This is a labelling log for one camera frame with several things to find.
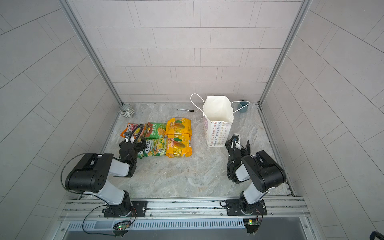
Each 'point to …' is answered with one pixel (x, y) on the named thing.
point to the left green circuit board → (122, 226)
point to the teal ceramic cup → (242, 104)
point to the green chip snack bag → (155, 130)
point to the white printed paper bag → (218, 118)
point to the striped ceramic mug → (127, 110)
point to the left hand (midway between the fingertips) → (139, 134)
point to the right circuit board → (251, 224)
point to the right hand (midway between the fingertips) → (239, 138)
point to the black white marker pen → (185, 110)
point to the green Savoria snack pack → (153, 147)
